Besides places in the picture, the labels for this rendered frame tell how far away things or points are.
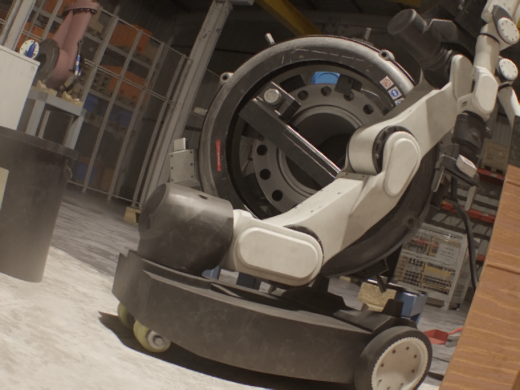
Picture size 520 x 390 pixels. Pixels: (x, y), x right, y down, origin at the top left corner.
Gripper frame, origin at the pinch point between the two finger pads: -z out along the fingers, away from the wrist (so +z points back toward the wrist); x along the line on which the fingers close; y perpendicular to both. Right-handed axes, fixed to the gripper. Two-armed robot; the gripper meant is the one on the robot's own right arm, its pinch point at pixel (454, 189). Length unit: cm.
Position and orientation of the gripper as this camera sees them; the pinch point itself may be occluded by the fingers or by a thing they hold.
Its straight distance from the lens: 158.5
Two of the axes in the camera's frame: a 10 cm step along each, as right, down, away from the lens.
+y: -2.2, 0.7, 9.7
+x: 9.0, 4.0, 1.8
